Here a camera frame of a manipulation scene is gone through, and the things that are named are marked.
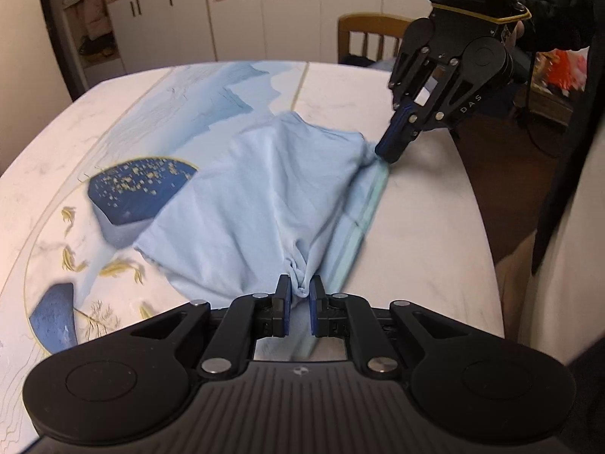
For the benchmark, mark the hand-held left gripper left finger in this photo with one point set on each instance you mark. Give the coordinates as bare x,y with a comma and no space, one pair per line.
285,310

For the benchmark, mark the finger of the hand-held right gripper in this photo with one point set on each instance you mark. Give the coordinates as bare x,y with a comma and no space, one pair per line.
396,127
409,135

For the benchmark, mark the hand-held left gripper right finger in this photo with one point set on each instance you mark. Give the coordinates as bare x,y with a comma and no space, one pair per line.
314,310

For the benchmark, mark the light blue t-shirt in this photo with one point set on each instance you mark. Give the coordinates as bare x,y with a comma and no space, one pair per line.
264,198

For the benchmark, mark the person's right forearm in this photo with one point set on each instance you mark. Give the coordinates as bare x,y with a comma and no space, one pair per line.
557,4

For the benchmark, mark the person's right hand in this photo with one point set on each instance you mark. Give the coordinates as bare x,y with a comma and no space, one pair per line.
514,34

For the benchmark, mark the wooden chair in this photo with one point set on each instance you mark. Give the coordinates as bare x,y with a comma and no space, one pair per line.
373,28

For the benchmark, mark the orange object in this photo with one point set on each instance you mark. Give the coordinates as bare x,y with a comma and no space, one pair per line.
565,71

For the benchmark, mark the white cabinet row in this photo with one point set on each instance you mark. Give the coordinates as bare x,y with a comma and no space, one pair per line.
283,14

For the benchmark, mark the person's beige pants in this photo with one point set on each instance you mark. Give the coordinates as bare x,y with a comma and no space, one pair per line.
520,298

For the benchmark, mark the hanging coat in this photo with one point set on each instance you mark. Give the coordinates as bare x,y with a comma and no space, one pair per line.
92,4

